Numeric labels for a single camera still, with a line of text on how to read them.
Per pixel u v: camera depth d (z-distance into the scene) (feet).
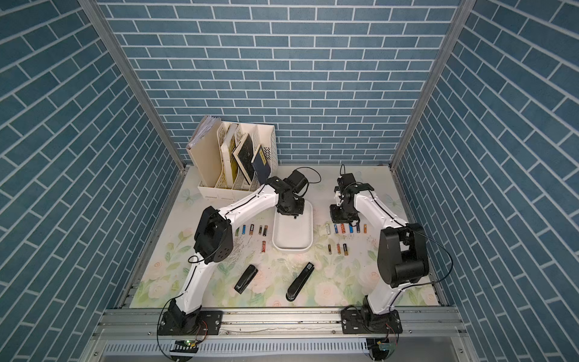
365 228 3.17
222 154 3.02
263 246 2.99
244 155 3.33
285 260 2.91
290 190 2.32
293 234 3.05
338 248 2.99
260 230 3.16
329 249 2.99
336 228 3.16
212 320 2.39
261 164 3.60
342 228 3.16
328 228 3.16
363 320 2.39
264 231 3.14
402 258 1.54
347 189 2.16
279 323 2.47
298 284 2.59
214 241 1.83
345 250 2.98
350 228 3.16
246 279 2.64
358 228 3.16
